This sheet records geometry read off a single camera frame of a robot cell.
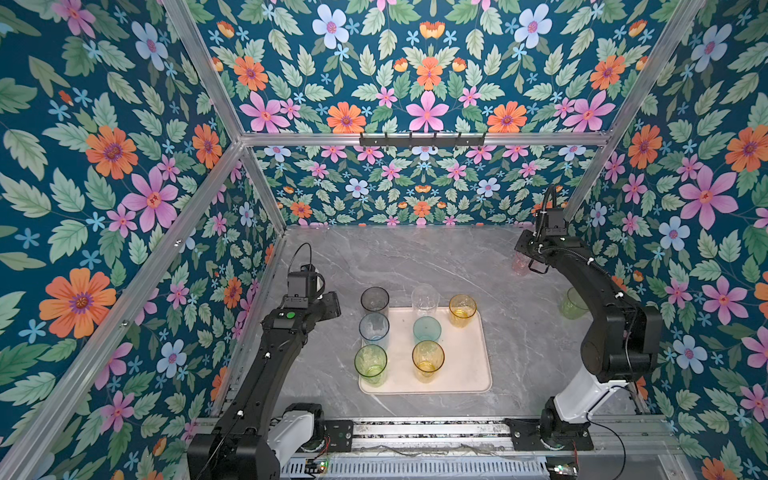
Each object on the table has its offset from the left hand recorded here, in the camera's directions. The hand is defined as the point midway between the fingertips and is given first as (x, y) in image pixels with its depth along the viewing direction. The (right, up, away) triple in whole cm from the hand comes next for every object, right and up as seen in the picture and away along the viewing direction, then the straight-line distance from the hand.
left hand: (331, 294), depth 81 cm
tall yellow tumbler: (+26, -16, -5) cm, 31 cm away
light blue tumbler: (+11, -11, +5) cm, 17 cm away
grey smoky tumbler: (+11, -2, +4) cm, 12 cm away
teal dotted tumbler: (+27, -11, +7) cm, 30 cm away
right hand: (+58, +15, +10) cm, 61 cm away
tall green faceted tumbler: (+10, -20, +3) cm, 23 cm away
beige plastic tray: (+38, -22, +6) cm, 45 cm away
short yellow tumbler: (+38, -6, +13) cm, 41 cm away
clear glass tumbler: (+27, -5, +18) cm, 33 cm away
